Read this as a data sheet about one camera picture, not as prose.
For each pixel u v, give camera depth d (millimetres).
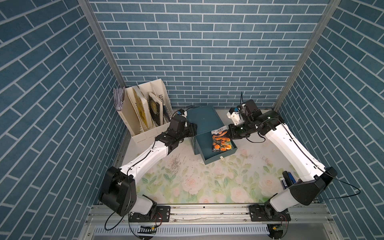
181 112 725
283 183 831
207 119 873
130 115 942
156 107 1001
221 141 711
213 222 725
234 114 667
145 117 994
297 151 443
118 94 871
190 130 732
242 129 598
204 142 842
